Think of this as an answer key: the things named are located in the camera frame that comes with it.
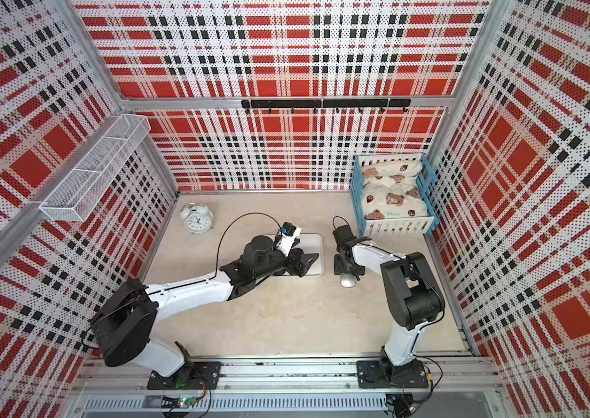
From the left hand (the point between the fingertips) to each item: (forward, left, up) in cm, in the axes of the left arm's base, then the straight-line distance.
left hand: (310, 246), depth 81 cm
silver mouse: (-2, -14, -20) cm, 24 cm away
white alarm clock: (+19, +45, -10) cm, 50 cm away
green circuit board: (-39, +34, -16) cm, 54 cm away
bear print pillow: (+39, -39, -2) cm, 56 cm away
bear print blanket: (+30, -32, -10) cm, 45 cm away
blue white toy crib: (+17, -34, -13) cm, 40 cm away
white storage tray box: (+12, -1, -17) cm, 21 cm away
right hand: (+2, -15, -17) cm, 22 cm away
